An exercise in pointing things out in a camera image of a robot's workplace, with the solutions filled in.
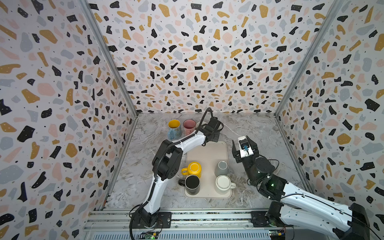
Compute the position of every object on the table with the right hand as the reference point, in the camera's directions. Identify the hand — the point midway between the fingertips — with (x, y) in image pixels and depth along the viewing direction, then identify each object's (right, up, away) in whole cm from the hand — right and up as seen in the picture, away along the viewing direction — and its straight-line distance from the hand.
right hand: (240, 137), depth 68 cm
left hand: (-9, +1, +28) cm, 29 cm away
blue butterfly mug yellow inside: (-36, +2, +32) cm, 48 cm away
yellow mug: (-22, -18, +14) cm, 31 cm away
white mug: (-6, -25, +10) cm, 28 cm away
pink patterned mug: (-26, +5, +34) cm, 43 cm away
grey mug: (-7, -18, +13) cm, 24 cm away
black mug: (-23, -25, +8) cm, 35 cm away
